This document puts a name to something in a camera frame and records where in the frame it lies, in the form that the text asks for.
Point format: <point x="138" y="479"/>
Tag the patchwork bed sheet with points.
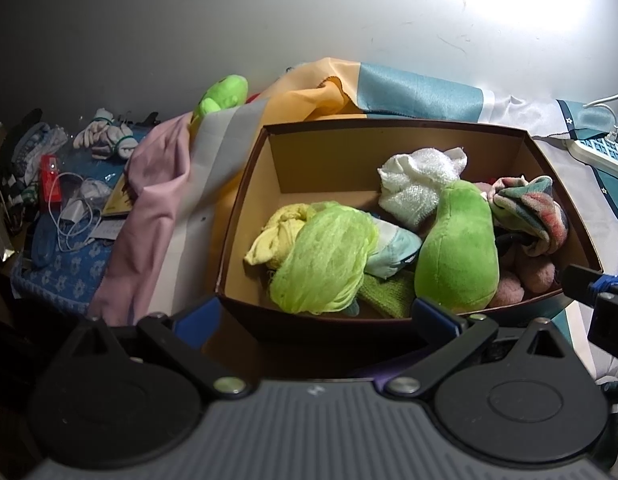
<point x="414" y="90"/>

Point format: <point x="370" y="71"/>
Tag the green knit cloth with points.
<point x="386" y="297"/>

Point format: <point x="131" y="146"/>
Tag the red packet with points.
<point x="49" y="175"/>

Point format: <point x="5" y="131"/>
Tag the small white pouch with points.
<point x="96" y="189"/>

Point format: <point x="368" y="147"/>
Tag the yellow booklet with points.
<point x="116" y="202"/>

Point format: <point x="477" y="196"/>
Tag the pink plush toy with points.
<point x="536" y="275"/>

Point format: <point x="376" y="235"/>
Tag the white power strip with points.
<point x="601" y="152"/>

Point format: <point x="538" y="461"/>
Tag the blue patterned mat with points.
<point x="64" y="270"/>

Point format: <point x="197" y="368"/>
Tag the purple plastic packet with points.
<point x="384" y="372"/>

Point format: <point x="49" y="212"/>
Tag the multicoloured fleece cloth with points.
<point x="534" y="210"/>

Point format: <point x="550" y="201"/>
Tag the white towel with green label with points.
<point x="414" y="185"/>

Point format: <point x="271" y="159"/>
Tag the white paper card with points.
<point x="106" y="230"/>

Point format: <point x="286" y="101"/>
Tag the dark brown cardboard box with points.
<point x="319" y="160"/>

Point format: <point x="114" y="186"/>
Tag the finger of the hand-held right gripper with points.
<point x="611" y="322"/>
<point x="581" y="284"/>

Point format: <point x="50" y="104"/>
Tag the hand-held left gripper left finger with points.
<point x="196" y="322"/>

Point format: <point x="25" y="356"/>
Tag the white gloves pair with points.
<point x="101" y="132"/>

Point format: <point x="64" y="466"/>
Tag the pink cloth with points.
<point x="149" y="200"/>

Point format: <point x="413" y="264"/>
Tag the small bright green plush toy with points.
<point x="224" y="92"/>

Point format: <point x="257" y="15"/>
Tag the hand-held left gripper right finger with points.
<point x="436" y="322"/>

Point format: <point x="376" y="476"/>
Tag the green mesh cloth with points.
<point x="324" y="255"/>

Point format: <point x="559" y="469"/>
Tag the yellow fuzzy cloth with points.
<point x="274" y="240"/>

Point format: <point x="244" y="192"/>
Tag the mint and white cloth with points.
<point x="394" y="250"/>

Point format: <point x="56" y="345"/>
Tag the large green plush toy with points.
<point x="454" y="260"/>

